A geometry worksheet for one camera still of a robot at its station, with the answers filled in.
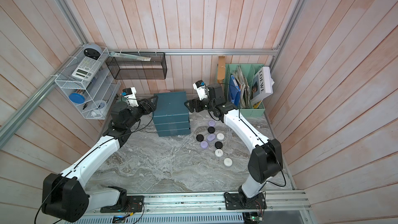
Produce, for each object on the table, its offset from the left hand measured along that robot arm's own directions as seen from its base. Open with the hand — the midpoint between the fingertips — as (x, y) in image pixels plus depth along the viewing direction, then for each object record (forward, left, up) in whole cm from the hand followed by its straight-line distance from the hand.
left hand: (153, 99), depth 78 cm
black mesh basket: (+36, +19, -5) cm, 41 cm away
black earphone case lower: (-11, -36, -29) cm, 47 cm away
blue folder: (+15, -46, -8) cm, 49 cm away
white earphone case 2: (-17, -35, -27) cm, 47 cm away
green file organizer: (+30, -54, -5) cm, 62 cm away
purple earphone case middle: (-6, -31, -28) cm, 42 cm away
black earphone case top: (0, -32, -29) cm, 43 cm away
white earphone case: (-6, -37, -27) cm, 47 cm away
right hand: (+2, -19, -3) cm, 19 cm away
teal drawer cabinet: (-5, -9, -8) cm, 13 cm away
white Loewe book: (+16, -61, -3) cm, 63 cm away
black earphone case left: (-6, -24, -28) cm, 38 cm away
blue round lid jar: (0, +39, +1) cm, 39 cm away
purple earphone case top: (+4, -32, -28) cm, 43 cm away
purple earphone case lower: (-11, -27, -28) cm, 41 cm away
